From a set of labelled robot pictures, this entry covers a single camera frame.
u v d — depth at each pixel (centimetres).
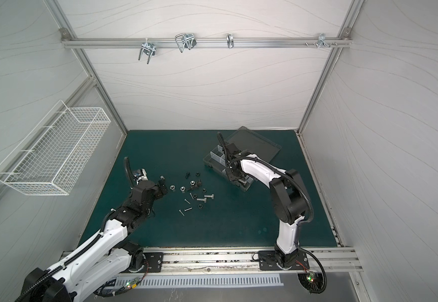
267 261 73
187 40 76
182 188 93
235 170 70
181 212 86
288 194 49
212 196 90
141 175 71
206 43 78
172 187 93
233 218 84
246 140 118
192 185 95
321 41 77
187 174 100
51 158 68
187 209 88
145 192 61
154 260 74
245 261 75
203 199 90
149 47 78
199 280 70
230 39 73
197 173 99
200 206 88
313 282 72
